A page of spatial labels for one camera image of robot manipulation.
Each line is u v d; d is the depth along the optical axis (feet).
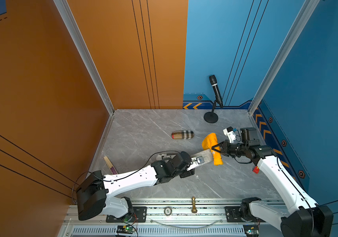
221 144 2.38
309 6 2.28
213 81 3.17
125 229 2.31
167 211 2.28
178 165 1.87
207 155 2.50
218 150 2.34
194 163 2.11
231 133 2.37
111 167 2.92
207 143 2.54
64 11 2.32
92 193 1.34
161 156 2.98
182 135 3.35
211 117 3.75
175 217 2.41
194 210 2.42
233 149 2.19
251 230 2.33
